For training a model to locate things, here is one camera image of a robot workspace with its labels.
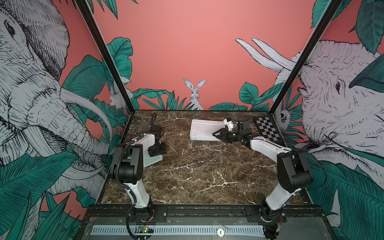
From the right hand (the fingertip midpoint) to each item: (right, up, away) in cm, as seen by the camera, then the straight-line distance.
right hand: (214, 133), depth 88 cm
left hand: (-33, -12, +9) cm, 36 cm away
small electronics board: (-35, -45, -18) cm, 59 cm away
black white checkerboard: (+42, +1, +18) cm, 45 cm away
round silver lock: (+1, -46, -18) cm, 49 cm away
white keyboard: (-6, +2, +16) cm, 18 cm away
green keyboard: (-41, -18, +5) cm, 45 cm away
